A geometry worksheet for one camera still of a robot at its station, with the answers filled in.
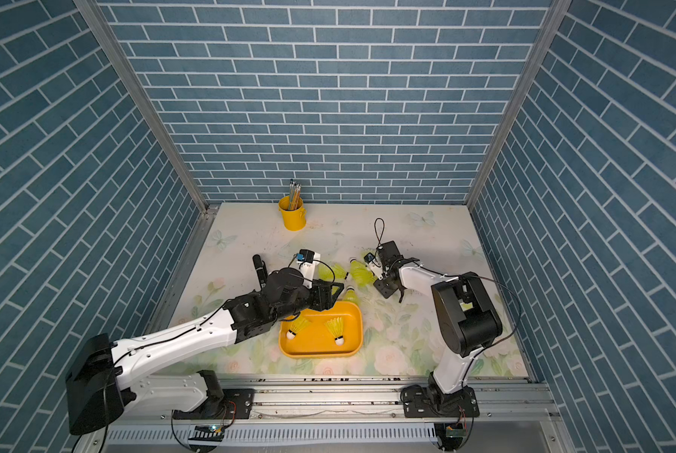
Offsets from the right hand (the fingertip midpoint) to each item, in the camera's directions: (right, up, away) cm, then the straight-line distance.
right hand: (390, 283), depth 98 cm
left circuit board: (-51, -34, -26) cm, 66 cm away
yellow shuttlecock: (-18, -11, -15) cm, 26 cm away
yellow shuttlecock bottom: (-30, -10, -14) cm, 34 cm away
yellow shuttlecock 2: (-10, +3, 0) cm, 10 cm away
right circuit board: (+13, -33, -27) cm, 45 cm away
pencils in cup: (-35, +32, +7) cm, 48 cm away
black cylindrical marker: (-45, +4, +1) cm, 46 cm away
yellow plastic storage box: (-24, -14, -15) cm, 32 cm away
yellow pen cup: (-36, +25, +10) cm, 45 cm away
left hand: (-15, +3, -24) cm, 29 cm away
